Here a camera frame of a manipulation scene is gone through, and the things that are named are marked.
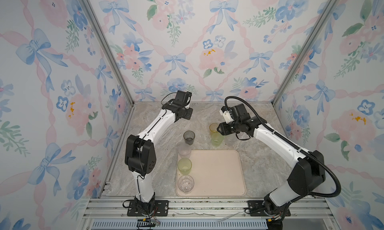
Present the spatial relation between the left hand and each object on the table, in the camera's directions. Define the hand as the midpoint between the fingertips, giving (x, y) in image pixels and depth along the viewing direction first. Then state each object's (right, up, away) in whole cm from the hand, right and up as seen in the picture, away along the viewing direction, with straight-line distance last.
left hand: (188, 110), depth 90 cm
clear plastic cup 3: (+27, -19, +7) cm, 34 cm away
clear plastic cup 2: (-1, -41, -8) cm, 42 cm away
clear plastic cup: (-2, -25, +3) cm, 25 cm away
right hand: (+19, -10, -5) cm, 22 cm away
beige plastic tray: (+17, -36, -5) cm, 40 cm away
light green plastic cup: (-2, -33, -3) cm, 33 cm away
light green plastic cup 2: (+19, -18, +9) cm, 28 cm away
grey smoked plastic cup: (0, -17, +9) cm, 20 cm away
